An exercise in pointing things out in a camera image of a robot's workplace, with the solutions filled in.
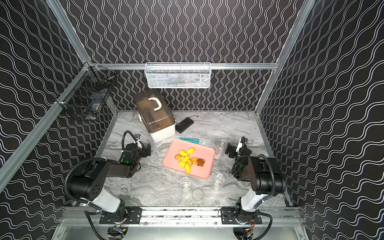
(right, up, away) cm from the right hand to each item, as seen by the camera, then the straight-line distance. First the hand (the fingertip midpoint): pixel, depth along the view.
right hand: (237, 144), depth 95 cm
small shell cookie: (-38, -7, -2) cm, 39 cm away
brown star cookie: (-23, -10, -4) cm, 26 cm away
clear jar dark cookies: (-32, -22, -11) cm, 41 cm away
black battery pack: (-35, +13, +15) cm, 40 cm away
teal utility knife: (-28, +2, +8) cm, 30 cm away
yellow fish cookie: (-31, -13, -6) cm, 35 cm away
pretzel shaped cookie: (-27, -10, -3) cm, 29 cm away
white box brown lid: (-53, +20, +5) cm, 57 cm away
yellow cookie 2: (-34, -6, +1) cm, 35 cm away
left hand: (-61, +2, -1) cm, 61 cm away
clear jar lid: (-26, -26, -13) cm, 39 cm away
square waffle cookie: (-35, -11, -3) cm, 37 cm away
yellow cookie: (-30, -4, +2) cm, 30 cm away
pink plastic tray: (-42, -2, +6) cm, 42 cm away
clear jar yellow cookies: (-13, -19, -10) cm, 26 cm away
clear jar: (-10, -1, +5) cm, 11 cm away
